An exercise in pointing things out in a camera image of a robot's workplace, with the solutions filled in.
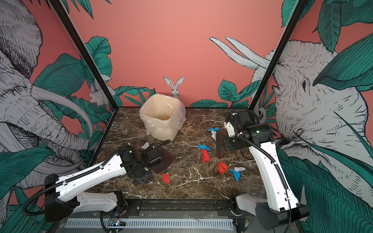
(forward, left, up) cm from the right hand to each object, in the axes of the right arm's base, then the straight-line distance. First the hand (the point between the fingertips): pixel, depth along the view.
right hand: (225, 142), depth 68 cm
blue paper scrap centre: (+13, +8, -28) cm, 32 cm away
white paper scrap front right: (-3, -13, -27) cm, 31 cm away
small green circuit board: (-30, +54, -26) cm, 67 cm away
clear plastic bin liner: (+34, +38, -20) cm, 55 cm away
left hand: (-13, +41, -12) cm, 44 cm away
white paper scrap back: (+22, +1, -27) cm, 35 cm away
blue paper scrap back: (+28, +1, -28) cm, 39 cm away
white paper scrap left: (+12, +48, -25) cm, 55 cm away
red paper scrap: (+5, +7, -27) cm, 29 cm away
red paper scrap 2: (-2, -3, -27) cm, 28 cm away
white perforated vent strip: (-30, +34, -27) cm, 53 cm away
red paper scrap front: (-9, +32, -27) cm, 43 cm away
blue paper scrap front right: (-6, -11, -28) cm, 31 cm away
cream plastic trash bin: (+34, +37, -20) cm, 54 cm away
